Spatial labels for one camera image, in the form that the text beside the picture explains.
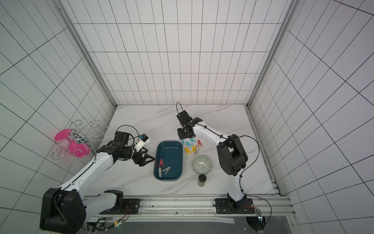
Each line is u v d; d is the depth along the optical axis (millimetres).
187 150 923
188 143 967
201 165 857
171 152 926
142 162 712
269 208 687
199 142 974
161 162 873
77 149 630
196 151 923
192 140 976
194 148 936
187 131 667
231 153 507
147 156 718
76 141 675
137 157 705
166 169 839
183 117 727
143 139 725
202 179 728
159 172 831
